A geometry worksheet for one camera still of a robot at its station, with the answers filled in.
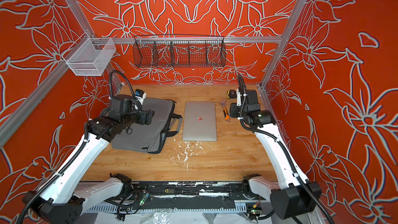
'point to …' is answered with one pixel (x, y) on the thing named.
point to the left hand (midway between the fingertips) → (146, 108)
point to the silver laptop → (199, 123)
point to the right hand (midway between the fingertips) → (234, 104)
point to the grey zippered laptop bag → (150, 138)
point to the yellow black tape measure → (231, 94)
